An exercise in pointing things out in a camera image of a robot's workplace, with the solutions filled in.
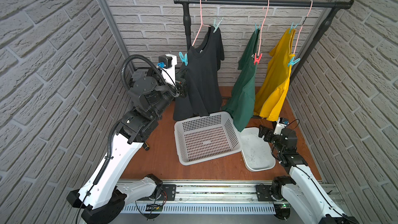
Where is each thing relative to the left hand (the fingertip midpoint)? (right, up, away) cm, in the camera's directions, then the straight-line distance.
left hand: (189, 66), depth 53 cm
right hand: (+41, -27, +31) cm, 58 cm away
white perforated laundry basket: (+7, -35, +39) cm, 53 cm away
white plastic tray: (+35, -42, +32) cm, 63 cm away
